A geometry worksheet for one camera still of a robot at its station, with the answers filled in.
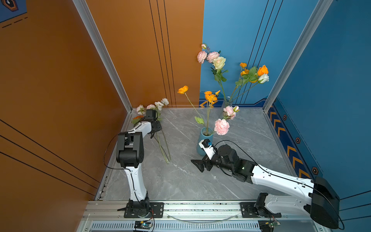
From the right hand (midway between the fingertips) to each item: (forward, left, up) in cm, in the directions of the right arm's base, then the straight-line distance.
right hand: (195, 154), depth 74 cm
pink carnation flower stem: (+7, -12, +15) cm, 20 cm away
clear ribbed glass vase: (+41, -23, -3) cm, 48 cm away
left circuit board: (-28, +27, -20) cm, 43 cm away
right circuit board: (-28, -35, -20) cm, 49 cm away
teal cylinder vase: (+14, -6, 0) cm, 15 cm away
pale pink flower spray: (+47, +42, -13) cm, 65 cm away
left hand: (+31, +28, -13) cm, 43 cm away
